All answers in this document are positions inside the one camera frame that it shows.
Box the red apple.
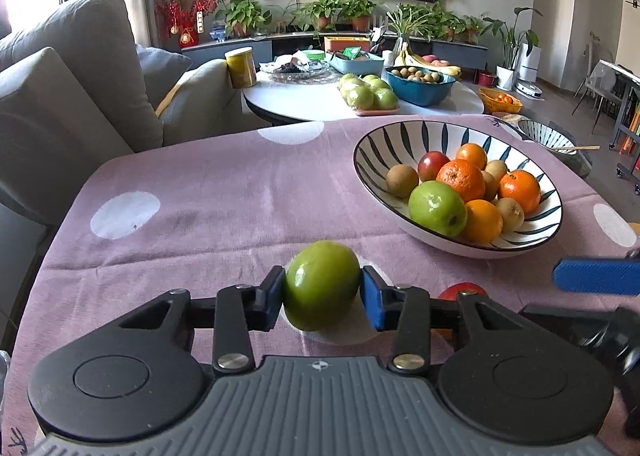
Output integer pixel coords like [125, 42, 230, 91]
[438, 283, 487, 301]
[416, 151, 449, 183]

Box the green apple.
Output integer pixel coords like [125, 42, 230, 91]
[283, 240, 360, 331]
[408, 181, 468, 238]

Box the kiwi at bowl front right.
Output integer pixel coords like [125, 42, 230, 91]
[495, 197, 525, 234]

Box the green apple in bowl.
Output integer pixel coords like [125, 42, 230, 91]
[408, 181, 468, 238]

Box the orange at bowl right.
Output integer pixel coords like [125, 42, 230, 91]
[498, 170, 541, 214]

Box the brown kiwi in bowl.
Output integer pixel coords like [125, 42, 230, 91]
[385, 164, 420, 199]

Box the large orange in bowl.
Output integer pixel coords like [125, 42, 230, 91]
[436, 159, 486, 202]

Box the red apple in bowl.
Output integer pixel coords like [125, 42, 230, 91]
[416, 151, 449, 183]

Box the small striped bowl with spoon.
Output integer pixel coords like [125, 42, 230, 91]
[516, 119, 600, 159]

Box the striped white fruit bowl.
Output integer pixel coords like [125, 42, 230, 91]
[352, 120, 564, 259]

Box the small orange at back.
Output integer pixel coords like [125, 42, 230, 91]
[456, 143, 487, 171]

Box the yellow basket of oranges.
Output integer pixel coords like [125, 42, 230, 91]
[480, 87, 523, 115]

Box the tray of green apples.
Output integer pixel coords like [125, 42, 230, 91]
[338, 73, 399, 116]

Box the blue bowl of kiwis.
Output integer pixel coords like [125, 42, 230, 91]
[385, 66, 457, 108]

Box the white round coffee table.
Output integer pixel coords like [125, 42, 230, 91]
[243, 71, 484, 125]

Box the tall plant in white pot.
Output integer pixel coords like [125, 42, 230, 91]
[480, 7, 544, 92]

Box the yellow tin can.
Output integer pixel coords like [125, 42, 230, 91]
[224, 47, 257, 90]

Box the glass plate with snacks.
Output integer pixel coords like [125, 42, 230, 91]
[259, 55, 335, 84]

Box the bunch of bananas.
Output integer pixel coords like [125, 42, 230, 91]
[394, 49, 462, 78]

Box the light blue snack tray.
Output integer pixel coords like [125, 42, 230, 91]
[329, 52, 384, 76]

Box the grey tv cabinet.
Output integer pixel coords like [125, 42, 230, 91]
[180, 31, 490, 73]

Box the grey sofa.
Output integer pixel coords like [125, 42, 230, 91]
[1, 0, 262, 344]

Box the potted green plant left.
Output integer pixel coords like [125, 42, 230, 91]
[219, 0, 272, 38]

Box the red flower decoration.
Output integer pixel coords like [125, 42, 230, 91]
[154, 0, 220, 48]

